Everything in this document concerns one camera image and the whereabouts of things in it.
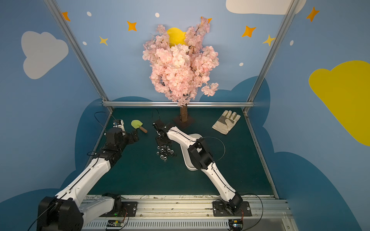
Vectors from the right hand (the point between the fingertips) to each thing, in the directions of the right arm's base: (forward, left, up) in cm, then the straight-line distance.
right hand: (163, 141), depth 101 cm
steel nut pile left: (-9, +2, -1) cm, 9 cm away
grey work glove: (+23, -47, -2) cm, 53 cm away
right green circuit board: (-45, -45, -3) cm, 64 cm away
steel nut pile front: (-12, -2, 0) cm, 12 cm away
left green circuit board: (-49, +16, -2) cm, 51 cm away
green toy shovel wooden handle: (+15, +23, 0) cm, 27 cm away
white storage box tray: (-9, -17, +4) cm, 20 cm away
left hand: (-5, +17, +19) cm, 26 cm away
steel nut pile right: (-8, -7, -1) cm, 11 cm away
